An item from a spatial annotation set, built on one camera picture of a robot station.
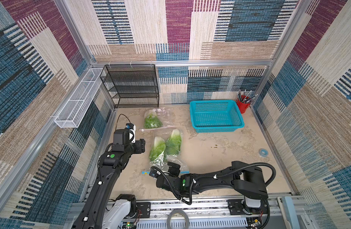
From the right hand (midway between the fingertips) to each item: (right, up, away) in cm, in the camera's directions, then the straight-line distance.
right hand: (169, 168), depth 82 cm
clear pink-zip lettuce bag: (-9, +29, +20) cm, 37 cm away
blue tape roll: (+60, +6, +11) cm, 61 cm away
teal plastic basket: (+35, +31, +32) cm, 56 cm away
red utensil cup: (+52, +40, +24) cm, 70 cm away
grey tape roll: (+3, -17, -11) cm, 21 cm away
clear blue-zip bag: (-4, +5, -1) cm, 7 cm away
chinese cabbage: (-6, +11, +4) cm, 14 cm away
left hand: (-16, +16, -4) cm, 23 cm away
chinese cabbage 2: (+2, +13, +5) cm, 14 cm away
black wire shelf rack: (-29, +53, +26) cm, 66 cm away
